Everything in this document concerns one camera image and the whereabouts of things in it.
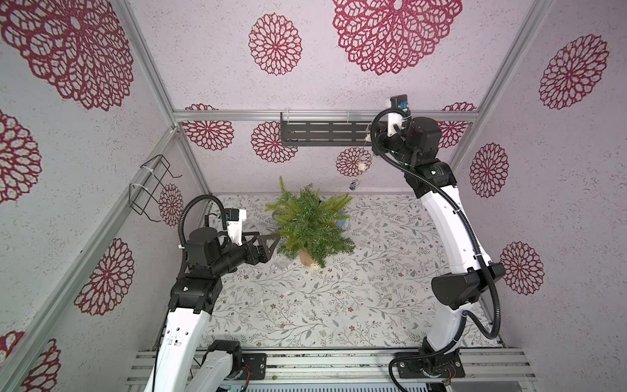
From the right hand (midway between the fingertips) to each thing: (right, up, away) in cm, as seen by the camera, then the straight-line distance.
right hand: (378, 117), depth 67 cm
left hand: (-30, -33, +1) cm, 45 cm away
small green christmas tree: (-19, -30, +5) cm, 36 cm away
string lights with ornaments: (-3, -15, +23) cm, 27 cm away
